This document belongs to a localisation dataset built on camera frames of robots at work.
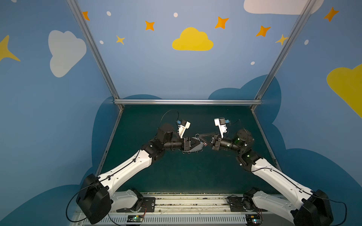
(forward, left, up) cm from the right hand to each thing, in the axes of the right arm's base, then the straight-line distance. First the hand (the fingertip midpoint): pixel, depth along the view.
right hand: (201, 135), depth 66 cm
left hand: (-1, 0, -5) cm, 5 cm away
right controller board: (-29, -29, -33) cm, 53 cm away
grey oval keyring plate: (+9, -1, -30) cm, 32 cm away
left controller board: (-32, +32, -32) cm, 55 cm away
